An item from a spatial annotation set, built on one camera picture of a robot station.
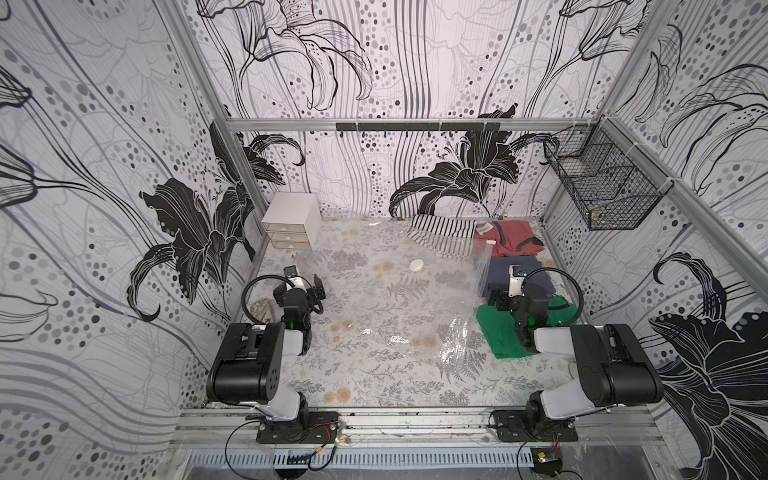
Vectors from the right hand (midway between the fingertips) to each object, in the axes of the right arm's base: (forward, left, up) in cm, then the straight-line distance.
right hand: (508, 279), depth 94 cm
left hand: (-2, +66, +2) cm, 66 cm away
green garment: (-17, +6, -3) cm, 18 cm away
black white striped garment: (+22, +17, -4) cm, 28 cm away
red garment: (+21, -6, -3) cm, 22 cm away
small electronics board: (-47, 0, -7) cm, 47 cm away
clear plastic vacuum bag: (-1, +30, -5) cm, 31 cm away
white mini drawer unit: (+20, +73, +8) cm, 76 cm away
